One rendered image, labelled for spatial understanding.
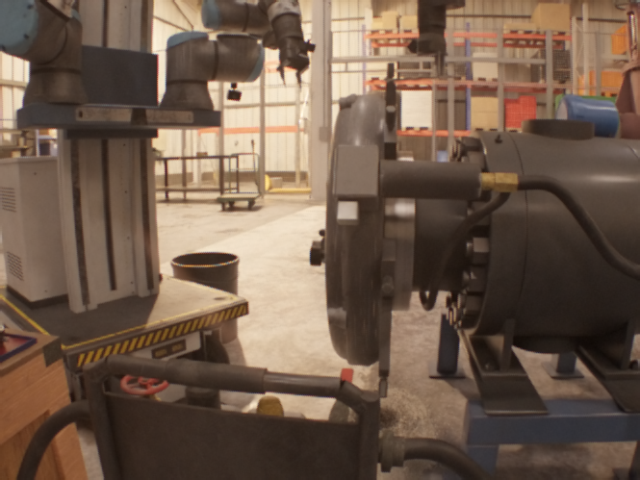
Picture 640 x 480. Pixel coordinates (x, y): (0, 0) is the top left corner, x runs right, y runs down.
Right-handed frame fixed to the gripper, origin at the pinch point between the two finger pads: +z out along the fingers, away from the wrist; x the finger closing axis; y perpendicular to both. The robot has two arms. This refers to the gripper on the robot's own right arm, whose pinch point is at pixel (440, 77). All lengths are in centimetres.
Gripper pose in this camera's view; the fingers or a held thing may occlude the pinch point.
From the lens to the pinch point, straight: 120.7
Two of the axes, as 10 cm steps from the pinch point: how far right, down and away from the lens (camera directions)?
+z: 0.1, 9.7, 2.5
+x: -7.8, 1.6, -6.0
